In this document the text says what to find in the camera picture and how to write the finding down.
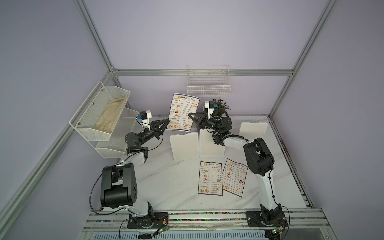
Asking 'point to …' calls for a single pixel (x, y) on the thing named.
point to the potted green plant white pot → (221, 108)
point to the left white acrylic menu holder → (185, 146)
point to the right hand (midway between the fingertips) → (189, 116)
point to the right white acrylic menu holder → (253, 131)
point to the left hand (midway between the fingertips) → (168, 122)
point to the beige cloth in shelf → (108, 119)
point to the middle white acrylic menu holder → (207, 147)
